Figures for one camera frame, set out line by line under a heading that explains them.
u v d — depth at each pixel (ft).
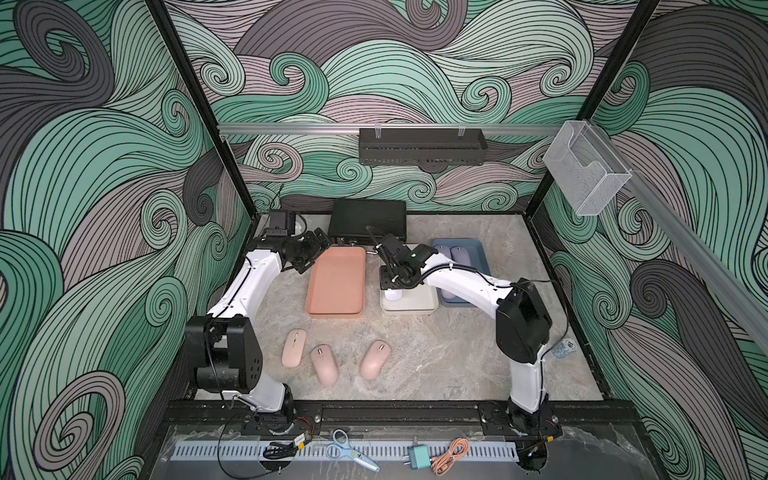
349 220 3.77
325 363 2.66
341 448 2.28
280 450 2.37
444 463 2.15
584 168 2.61
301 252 2.42
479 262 3.39
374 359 2.67
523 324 1.61
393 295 2.81
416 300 3.10
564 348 2.61
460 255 3.41
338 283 3.21
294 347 2.74
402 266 2.08
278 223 2.20
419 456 2.20
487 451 2.29
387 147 3.12
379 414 2.46
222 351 1.41
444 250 3.49
